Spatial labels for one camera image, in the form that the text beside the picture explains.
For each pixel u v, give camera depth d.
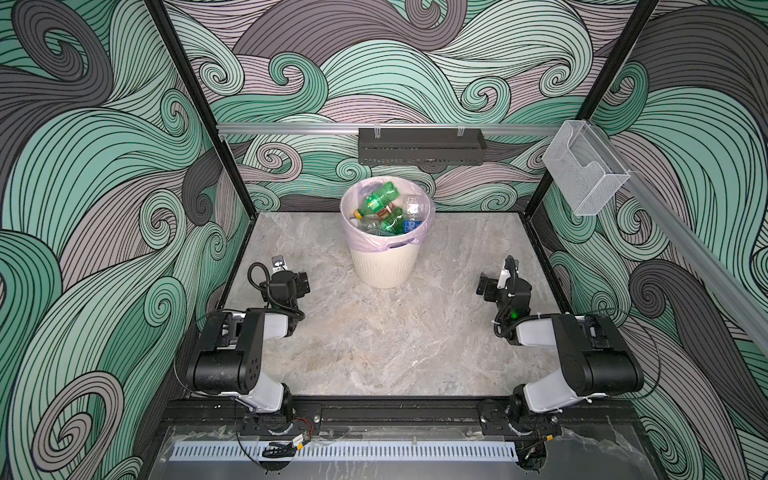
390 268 0.88
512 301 0.71
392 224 0.90
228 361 0.45
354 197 0.90
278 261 0.81
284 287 0.71
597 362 0.43
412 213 0.86
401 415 0.75
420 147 1.04
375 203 0.90
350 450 0.70
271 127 1.56
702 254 0.58
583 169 0.79
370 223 0.86
